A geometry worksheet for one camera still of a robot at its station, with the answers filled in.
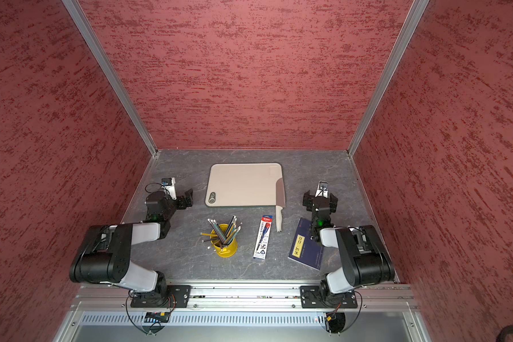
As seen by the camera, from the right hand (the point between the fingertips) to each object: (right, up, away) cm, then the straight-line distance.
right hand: (319, 194), depth 93 cm
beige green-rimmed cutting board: (-38, +3, +14) cm, 41 cm away
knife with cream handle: (-17, -5, +4) cm, 18 cm away
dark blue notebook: (-9, -22, -9) cm, 25 cm away
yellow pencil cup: (-40, -19, -17) cm, 47 cm away
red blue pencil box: (-25, -17, -6) cm, 31 cm away
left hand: (-62, 0, +1) cm, 62 cm away
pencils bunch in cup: (-41, -15, -14) cm, 46 cm away
